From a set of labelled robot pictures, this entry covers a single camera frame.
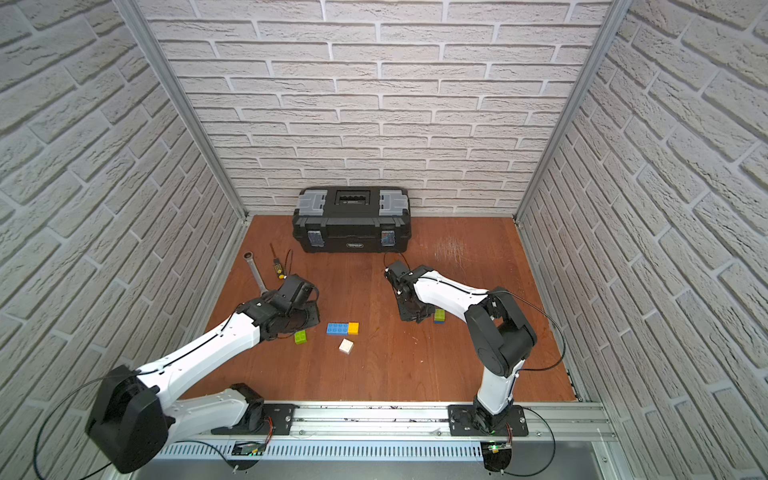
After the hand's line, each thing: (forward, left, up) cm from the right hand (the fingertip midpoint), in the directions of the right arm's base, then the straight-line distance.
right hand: (419, 312), depth 90 cm
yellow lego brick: (-3, +21, -1) cm, 21 cm away
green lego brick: (-6, +36, 0) cm, 36 cm away
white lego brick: (-9, +23, -1) cm, 24 cm away
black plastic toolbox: (+27, +20, +15) cm, 37 cm away
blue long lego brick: (-4, +25, 0) cm, 26 cm away
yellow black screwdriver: (+20, +47, +1) cm, 51 cm away
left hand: (-1, +29, +7) cm, 30 cm away
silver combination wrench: (+27, +60, -1) cm, 66 cm away
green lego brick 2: (-3, -5, +5) cm, 8 cm away
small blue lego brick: (-3, -6, -1) cm, 7 cm away
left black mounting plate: (-26, +40, -3) cm, 48 cm away
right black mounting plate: (-30, -7, -3) cm, 31 cm away
